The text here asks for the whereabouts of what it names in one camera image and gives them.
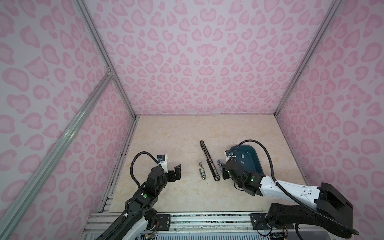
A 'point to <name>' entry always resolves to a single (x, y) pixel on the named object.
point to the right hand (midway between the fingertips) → (223, 164)
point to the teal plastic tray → (247, 156)
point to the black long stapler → (210, 166)
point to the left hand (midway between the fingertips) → (174, 163)
